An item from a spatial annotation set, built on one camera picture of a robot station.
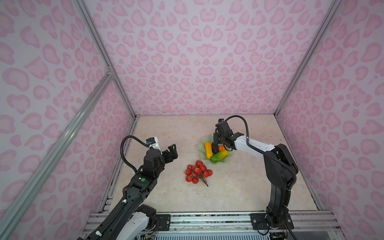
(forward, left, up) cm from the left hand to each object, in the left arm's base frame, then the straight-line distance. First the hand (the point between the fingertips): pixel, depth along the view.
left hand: (169, 145), depth 77 cm
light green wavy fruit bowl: (+8, -17, -19) cm, 27 cm away
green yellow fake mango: (+1, -27, -16) cm, 32 cm away
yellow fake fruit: (+7, -22, -17) cm, 29 cm away
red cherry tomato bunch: (-8, -15, -15) cm, 23 cm away
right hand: (+15, -27, -12) cm, 33 cm away
